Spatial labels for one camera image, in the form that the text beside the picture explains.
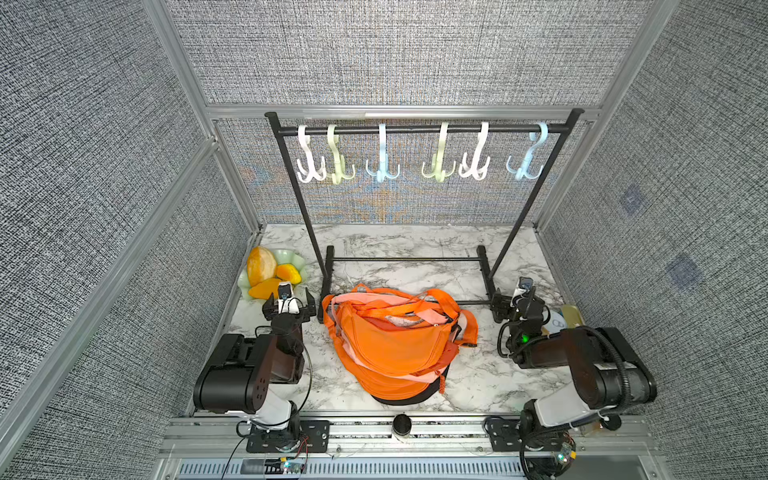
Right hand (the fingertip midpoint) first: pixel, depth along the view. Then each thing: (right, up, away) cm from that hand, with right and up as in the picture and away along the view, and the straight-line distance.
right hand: (516, 284), depth 92 cm
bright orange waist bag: (-38, -14, -17) cm, 43 cm away
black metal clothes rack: (-28, +32, +22) cm, 48 cm away
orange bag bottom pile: (-36, -16, -18) cm, 44 cm away
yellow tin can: (+10, -11, -4) cm, 15 cm away
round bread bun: (-81, +6, +6) cm, 81 cm away
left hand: (-67, -1, -3) cm, 67 cm away
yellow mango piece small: (-73, +3, +9) cm, 73 cm away
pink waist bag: (-46, -5, +1) cm, 47 cm away
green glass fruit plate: (-76, +8, +12) cm, 77 cm away
